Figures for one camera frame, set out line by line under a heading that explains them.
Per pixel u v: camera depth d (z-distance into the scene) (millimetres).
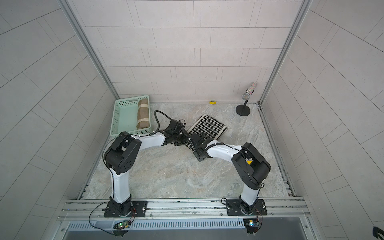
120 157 506
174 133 788
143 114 1024
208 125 1016
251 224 678
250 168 454
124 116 1071
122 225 651
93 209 707
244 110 1108
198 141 704
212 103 1186
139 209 708
